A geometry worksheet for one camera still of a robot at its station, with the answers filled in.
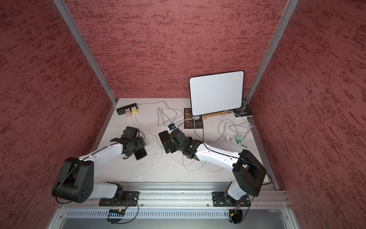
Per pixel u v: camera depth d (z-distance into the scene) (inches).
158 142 37.5
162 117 43.0
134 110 43.7
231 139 37.3
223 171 33.3
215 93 42.8
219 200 28.6
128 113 43.3
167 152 29.2
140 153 34.9
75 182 16.6
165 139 38.3
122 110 43.4
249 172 16.9
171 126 28.5
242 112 44.4
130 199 28.8
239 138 36.0
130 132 28.5
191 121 41.9
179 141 24.1
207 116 41.8
